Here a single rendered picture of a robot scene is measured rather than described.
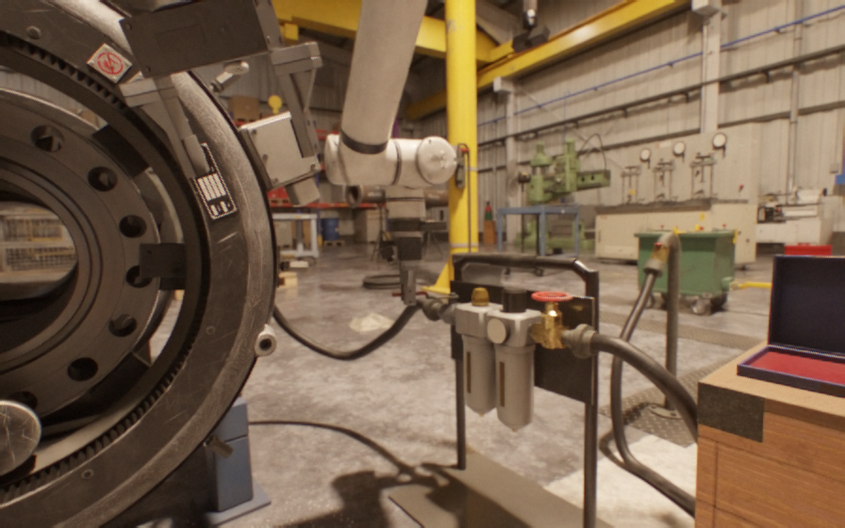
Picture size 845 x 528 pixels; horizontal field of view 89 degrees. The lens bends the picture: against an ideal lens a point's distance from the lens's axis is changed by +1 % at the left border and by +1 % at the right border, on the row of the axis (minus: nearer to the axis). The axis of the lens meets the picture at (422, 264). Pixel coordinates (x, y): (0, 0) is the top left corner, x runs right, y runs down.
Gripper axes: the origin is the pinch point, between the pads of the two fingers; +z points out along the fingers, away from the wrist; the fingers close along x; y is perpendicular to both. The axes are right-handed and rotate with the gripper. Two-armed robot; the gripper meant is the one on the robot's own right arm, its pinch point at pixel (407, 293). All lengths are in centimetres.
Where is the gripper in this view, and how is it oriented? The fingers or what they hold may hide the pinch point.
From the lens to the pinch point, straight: 99.5
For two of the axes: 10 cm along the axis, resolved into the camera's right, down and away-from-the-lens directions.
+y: -9.9, 0.4, -1.7
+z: 0.2, 10.0, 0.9
